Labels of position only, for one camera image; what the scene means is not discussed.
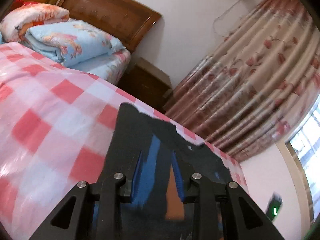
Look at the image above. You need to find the dark small garment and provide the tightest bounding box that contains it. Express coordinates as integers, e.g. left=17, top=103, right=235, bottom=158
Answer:
left=109, top=103, right=231, bottom=239

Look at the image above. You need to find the black device with green light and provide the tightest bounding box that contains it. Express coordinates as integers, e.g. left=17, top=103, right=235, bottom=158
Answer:
left=265, top=192, right=283, bottom=221

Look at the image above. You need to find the pink checkered bed sheet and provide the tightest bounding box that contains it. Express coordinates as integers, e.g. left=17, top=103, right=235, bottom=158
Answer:
left=1, top=42, right=248, bottom=239

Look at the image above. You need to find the beige floral curtain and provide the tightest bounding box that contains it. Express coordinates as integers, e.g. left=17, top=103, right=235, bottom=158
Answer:
left=164, top=0, right=319, bottom=162

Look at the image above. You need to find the dark wooden nightstand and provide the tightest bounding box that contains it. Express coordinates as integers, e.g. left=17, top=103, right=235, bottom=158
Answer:
left=117, top=57, right=172, bottom=113

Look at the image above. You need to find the light blue floral quilt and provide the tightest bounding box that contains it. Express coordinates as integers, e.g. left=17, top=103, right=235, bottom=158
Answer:
left=24, top=21, right=125, bottom=67

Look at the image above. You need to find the white orange floral quilt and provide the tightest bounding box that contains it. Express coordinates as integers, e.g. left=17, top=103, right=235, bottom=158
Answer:
left=1, top=3, right=69, bottom=42

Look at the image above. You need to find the brown wooden headboard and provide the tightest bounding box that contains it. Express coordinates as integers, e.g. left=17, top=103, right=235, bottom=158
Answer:
left=57, top=0, right=162, bottom=53

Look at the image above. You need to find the window with frame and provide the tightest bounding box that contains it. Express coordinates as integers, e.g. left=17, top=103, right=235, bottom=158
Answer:
left=284, top=99, right=319, bottom=224

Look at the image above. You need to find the air conditioner power cable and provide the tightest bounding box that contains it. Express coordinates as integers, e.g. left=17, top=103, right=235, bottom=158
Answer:
left=213, top=0, right=245, bottom=40

